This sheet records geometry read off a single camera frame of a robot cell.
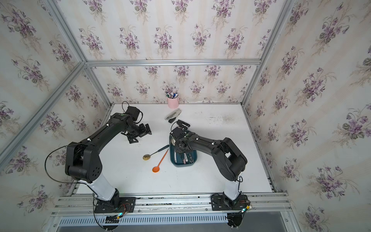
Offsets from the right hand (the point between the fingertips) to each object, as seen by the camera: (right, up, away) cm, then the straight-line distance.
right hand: (182, 149), depth 92 cm
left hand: (-21, +9, -4) cm, 23 cm away
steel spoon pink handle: (+2, -6, -4) cm, 7 cm away
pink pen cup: (-8, +32, +25) cm, 42 cm away
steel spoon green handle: (+5, -5, -4) cm, 8 cm away
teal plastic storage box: (-2, -5, -2) cm, 5 cm away
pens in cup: (-9, +38, +20) cm, 44 cm away
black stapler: (0, +15, +12) cm, 20 cm away
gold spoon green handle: (-23, -5, -2) cm, 23 cm away
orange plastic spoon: (-16, -11, -6) cm, 20 cm away
